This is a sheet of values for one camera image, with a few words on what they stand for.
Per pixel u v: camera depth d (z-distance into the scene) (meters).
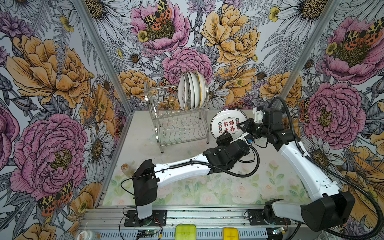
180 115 0.78
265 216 0.68
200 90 0.73
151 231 0.71
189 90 0.72
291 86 1.05
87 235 0.62
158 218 0.74
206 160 0.51
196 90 0.74
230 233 0.70
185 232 0.69
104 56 0.89
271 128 0.57
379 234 0.46
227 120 0.81
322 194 0.40
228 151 0.54
